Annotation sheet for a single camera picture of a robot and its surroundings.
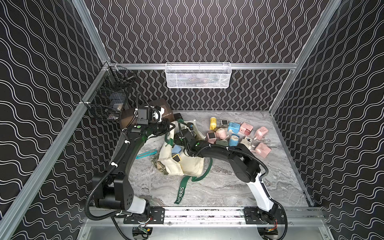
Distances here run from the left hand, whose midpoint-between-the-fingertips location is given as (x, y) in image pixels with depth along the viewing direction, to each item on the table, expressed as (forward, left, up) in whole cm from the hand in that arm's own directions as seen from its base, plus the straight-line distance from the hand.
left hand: (174, 122), depth 79 cm
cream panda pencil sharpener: (+6, -45, -21) cm, 50 cm away
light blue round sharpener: (+4, -36, -19) cm, 41 cm away
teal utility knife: (-4, +16, -26) cm, 31 cm away
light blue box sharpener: (-5, 0, -19) cm, 19 cm away
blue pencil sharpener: (+16, -38, -21) cm, 46 cm away
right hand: (+5, 0, -19) cm, 19 cm away
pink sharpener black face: (+6, -22, -20) cm, 30 cm away
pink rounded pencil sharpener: (+11, -55, -19) cm, 59 cm away
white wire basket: (+75, -10, -18) cm, 78 cm away
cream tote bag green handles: (-13, -9, -23) cm, 28 cm away
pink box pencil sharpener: (+16, -46, -21) cm, 53 cm away
